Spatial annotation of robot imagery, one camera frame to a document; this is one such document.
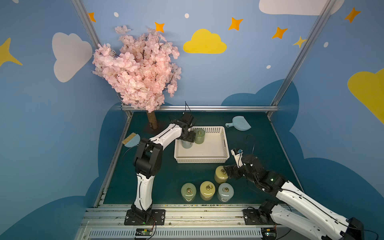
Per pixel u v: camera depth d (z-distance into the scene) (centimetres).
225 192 75
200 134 98
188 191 74
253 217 75
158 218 74
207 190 75
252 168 57
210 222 74
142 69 72
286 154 104
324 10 71
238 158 66
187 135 85
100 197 83
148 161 53
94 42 79
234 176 69
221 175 80
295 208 49
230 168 70
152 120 103
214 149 102
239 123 116
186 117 79
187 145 99
